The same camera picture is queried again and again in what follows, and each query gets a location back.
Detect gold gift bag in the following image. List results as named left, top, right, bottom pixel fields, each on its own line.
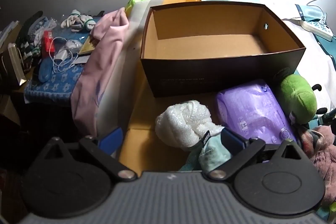
left=0, top=43, right=27, bottom=88

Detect small red box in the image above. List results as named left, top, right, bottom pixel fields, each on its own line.
left=42, top=30, right=54, bottom=59

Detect white charger cable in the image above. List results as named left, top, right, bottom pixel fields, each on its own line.
left=49, top=36, right=79, bottom=73

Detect white power strip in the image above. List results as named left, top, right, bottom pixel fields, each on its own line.
left=299, top=20, right=334, bottom=42

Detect blue fabric pouch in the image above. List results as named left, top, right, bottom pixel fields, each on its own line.
left=39, top=59, right=54, bottom=83

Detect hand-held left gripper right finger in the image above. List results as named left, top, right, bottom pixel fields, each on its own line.
left=201, top=128, right=305, bottom=184

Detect flat brown cardboard sheet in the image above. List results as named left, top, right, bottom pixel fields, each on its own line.
left=118, top=74, right=218, bottom=172

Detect purple plastic pack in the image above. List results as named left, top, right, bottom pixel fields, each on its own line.
left=216, top=79, right=297, bottom=144

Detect pink cloth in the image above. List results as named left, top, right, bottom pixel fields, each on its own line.
left=71, top=7, right=130, bottom=136

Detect brown cardboard box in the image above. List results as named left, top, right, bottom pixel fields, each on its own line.
left=140, top=1, right=307, bottom=98

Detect white power cable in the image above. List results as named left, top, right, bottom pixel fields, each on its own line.
left=307, top=0, right=336, bottom=21

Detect pink plush toy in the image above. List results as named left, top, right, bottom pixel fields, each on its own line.
left=312, top=126, right=336, bottom=210

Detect plaid cloth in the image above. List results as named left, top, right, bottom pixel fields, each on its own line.
left=295, top=124, right=326, bottom=155

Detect white fluffy towel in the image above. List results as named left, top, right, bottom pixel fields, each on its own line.
left=155, top=99, right=225, bottom=152

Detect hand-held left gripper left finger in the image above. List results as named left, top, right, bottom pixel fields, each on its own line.
left=39, top=127, right=138, bottom=184

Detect blue floral towel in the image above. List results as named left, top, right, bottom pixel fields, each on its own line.
left=24, top=30, right=91, bottom=104

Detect mint cloth with black label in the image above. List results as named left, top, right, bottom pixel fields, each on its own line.
left=181, top=132, right=237, bottom=172

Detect green plush toy black legs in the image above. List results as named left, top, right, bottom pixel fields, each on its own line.
left=278, top=74, right=328, bottom=126

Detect yellow book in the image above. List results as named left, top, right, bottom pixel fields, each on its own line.
left=79, top=35, right=99, bottom=55

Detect white gloves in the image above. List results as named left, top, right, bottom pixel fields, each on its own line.
left=61, top=9, right=96, bottom=32

